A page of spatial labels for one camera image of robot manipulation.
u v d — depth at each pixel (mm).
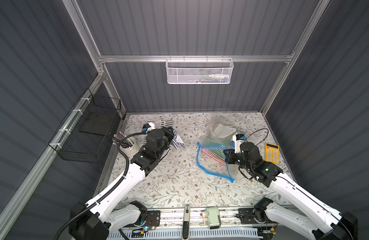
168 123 1125
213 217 707
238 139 682
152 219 725
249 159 578
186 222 694
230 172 889
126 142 929
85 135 728
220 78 910
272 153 962
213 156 937
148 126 668
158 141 535
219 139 1018
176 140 803
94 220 378
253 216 704
